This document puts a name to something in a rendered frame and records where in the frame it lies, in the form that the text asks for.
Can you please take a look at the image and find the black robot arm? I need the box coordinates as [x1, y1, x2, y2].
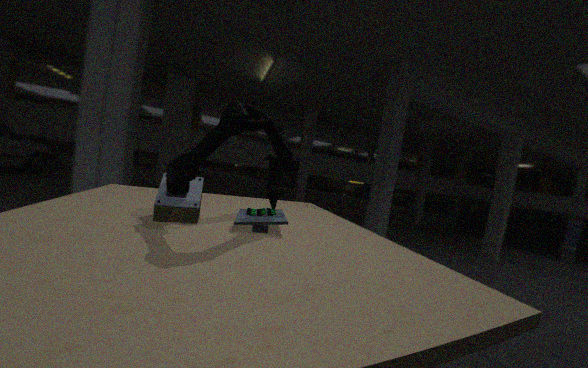
[166, 102, 300, 198]

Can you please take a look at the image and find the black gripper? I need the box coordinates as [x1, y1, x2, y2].
[266, 171, 284, 210]

